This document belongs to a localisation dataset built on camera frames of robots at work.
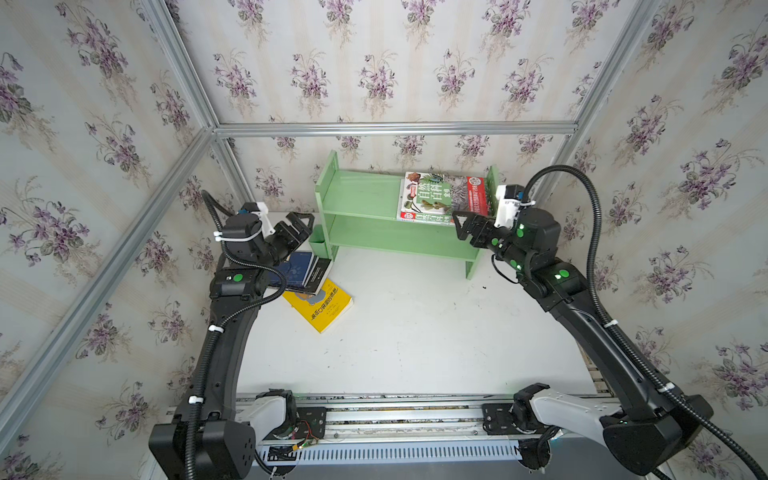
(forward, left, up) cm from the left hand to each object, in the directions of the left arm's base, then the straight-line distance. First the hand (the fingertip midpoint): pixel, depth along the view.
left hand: (305, 225), depth 72 cm
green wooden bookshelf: (+11, -12, -6) cm, 17 cm away
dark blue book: (+7, +10, -29) cm, 31 cm away
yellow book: (-6, 0, -32) cm, 33 cm away
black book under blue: (+5, +3, -29) cm, 30 cm away
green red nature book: (+14, -34, -3) cm, 36 cm away
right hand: (0, -42, +5) cm, 42 cm away
